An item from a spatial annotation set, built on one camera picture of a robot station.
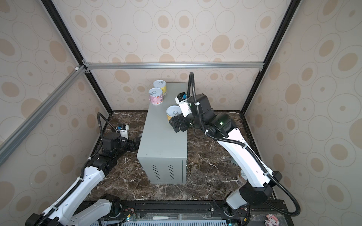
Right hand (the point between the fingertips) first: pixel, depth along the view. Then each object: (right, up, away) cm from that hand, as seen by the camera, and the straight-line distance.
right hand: (177, 117), depth 64 cm
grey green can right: (+34, -27, +26) cm, 51 cm away
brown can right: (+37, -33, +17) cm, 52 cm away
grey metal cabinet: (-6, -15, -6) cm, 17 cm away
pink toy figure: (+46, -50, +4) cm, 68 cm away
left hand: (-22, -9, +14) cm, 27 cm away
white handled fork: (+2, -50, +7) cm, 51 cm away
